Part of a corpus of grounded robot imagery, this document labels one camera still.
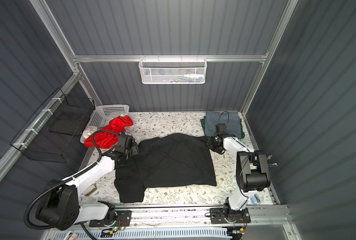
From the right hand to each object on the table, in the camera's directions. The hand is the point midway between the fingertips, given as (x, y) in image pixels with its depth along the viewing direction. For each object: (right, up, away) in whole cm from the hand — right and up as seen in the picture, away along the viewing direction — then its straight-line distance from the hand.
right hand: (211, 146), depth 96 cm
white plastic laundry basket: (-81, +22, +20) cm, 86 cm away
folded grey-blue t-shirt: (+19, +19, +17) cm, 32 cm away
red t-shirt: (-65, +5, -7) cm, 66 cm away
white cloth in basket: (-80, +10, 0) cm, 80 cm away
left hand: (-49, +1, -7) cm, 49 cm away
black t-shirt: (-23, -8, -2) cm, 25 cm away
